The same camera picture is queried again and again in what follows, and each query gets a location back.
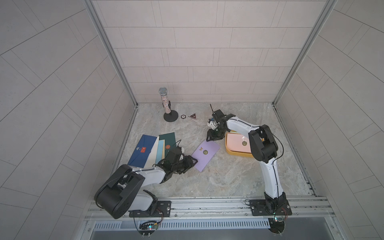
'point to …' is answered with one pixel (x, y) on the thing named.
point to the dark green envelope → (169, 141)
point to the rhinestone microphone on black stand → (170, 115)
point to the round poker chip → (183, 116)
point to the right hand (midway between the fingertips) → (209, 138)
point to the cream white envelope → (151, 159)
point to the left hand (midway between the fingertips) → (197, 163)
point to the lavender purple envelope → (205, 154)
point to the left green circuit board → (147, 228)
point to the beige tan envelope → (163, 150)
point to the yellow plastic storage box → (240, 154)
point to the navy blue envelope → (140, 155)
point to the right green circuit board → (277, 225)
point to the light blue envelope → (159, 152)
